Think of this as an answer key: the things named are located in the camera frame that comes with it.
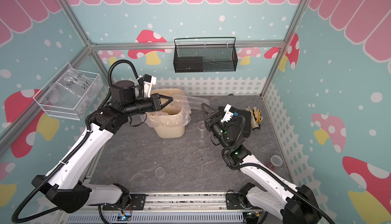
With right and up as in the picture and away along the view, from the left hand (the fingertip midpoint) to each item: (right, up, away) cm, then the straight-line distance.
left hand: (172, 102), depth 64 cm
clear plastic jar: (+5, +1, +19) cm, 20 cm away
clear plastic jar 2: (+13, -12, +28) cm, 33 cm away
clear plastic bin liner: (-1, -5, +12) cm, 13 cm away
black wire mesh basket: (+6, +32, +31) cm, 45 cm away
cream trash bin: (-8, -18, +31) cm, 37 cm away
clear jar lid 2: (+50, -29, +13) cm, 59 cm away
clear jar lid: (-11, -38, +20) cm, 44 cm away
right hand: (+12, -2, +1) cm, 12 cm away
